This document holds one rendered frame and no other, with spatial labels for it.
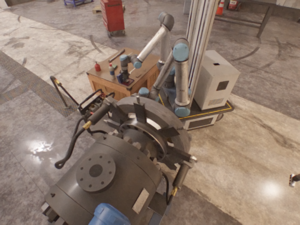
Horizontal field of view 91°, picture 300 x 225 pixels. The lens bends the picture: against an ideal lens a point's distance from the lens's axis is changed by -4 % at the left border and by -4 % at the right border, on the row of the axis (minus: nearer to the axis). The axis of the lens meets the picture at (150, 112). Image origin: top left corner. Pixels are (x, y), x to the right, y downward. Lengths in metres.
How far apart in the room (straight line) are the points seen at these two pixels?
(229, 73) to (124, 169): 1.42
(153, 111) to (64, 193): 0.70
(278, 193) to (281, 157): 0.50
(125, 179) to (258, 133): 2.06
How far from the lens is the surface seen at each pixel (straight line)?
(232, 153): 2.21
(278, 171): 2.39
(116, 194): 0.93
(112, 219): 0.71
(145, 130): 1.13
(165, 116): 1.06
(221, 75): 1.78
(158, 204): 1.51
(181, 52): 1.22
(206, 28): 1.54
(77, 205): 0.93
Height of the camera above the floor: 1.73
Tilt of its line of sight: 47 degrees down
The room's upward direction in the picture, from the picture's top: straight up
